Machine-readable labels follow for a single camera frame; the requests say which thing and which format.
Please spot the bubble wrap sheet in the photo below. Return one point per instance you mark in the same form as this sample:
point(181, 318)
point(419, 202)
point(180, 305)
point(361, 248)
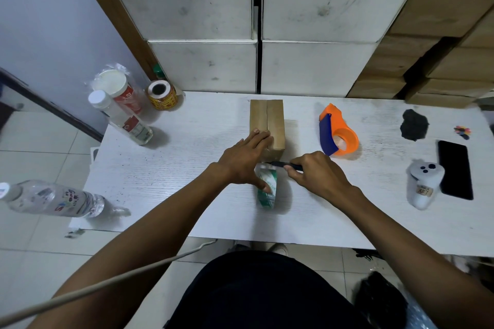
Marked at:
point(418, 317)

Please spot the white handheld controller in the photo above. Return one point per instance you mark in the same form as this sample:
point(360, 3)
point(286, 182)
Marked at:
point(422, 186)

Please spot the person's right hand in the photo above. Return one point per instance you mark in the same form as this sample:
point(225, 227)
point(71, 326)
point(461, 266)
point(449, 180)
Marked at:
point(320, 176)

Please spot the person's left forearm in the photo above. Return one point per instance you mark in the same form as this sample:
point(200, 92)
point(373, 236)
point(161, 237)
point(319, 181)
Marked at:
point(146, 247)

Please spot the small colourful trinket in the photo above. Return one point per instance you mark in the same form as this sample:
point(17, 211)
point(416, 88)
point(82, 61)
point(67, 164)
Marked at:
point(462, 132)

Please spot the clear plastic water bottle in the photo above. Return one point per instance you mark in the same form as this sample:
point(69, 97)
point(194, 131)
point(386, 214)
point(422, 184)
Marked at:
point(58, 199)

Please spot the transparent tape roll green core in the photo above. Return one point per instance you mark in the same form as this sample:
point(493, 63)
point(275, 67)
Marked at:
point(273, 182)

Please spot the green bottle cap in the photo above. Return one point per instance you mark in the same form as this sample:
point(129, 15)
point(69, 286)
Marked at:
point(158, 70)

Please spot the black smartphone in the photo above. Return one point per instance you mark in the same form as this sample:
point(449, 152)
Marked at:
point(455, 170)

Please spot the red canister white lid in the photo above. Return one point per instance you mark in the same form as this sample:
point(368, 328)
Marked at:
point(114, 84)

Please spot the person's black clothing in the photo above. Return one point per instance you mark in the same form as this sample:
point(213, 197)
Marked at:
point(262, 294)

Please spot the clear bottle white cap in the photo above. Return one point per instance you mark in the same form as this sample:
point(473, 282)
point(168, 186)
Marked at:
point(123, 120)

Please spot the dark metal rail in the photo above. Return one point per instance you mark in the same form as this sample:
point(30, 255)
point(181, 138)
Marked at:
point(50, 106)

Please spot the yellow label roll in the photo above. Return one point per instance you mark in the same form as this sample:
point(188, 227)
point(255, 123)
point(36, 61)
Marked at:
point(166, 99)

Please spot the brown wooden beam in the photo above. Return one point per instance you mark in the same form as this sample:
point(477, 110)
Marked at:
point(117, 12)

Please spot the stack of brown cartons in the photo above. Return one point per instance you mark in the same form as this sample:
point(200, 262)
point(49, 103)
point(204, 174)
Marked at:
point(444, 12)

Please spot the black bag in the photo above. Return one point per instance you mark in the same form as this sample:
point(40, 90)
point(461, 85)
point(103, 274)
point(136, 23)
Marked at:
point(380, 301)

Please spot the person's left hand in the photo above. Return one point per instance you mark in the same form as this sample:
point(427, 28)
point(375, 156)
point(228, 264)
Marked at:
point(241, 163)

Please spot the person's right forearm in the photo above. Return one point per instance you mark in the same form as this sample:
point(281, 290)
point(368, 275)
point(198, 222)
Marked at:
point(417, 263)

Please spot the black crumpled lump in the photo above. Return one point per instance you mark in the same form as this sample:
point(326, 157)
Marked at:
point(413, 125)

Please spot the brown cardboard box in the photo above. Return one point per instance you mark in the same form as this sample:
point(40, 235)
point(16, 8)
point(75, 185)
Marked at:
point(268, 116)

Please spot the orange blue tape dispenser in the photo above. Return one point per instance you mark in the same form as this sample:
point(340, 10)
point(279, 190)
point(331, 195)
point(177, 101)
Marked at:
point(332, 114)

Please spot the black utility knife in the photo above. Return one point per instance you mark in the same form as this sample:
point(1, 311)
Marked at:
point(283, 165)

